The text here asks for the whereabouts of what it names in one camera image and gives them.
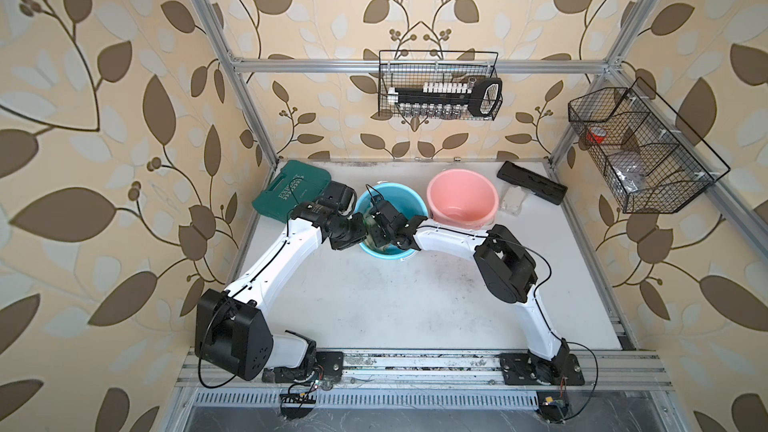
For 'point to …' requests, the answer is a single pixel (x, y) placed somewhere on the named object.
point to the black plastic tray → (532, 182)
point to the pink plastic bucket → (462, 198)
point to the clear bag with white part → (513, 199)
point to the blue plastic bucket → (405, 200)
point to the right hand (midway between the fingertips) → (379, 228)
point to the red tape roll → (596, 134)
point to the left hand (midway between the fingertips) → (364, 233)
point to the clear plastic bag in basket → (632, 178)
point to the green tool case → (293, 184)
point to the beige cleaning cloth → (373, 245)
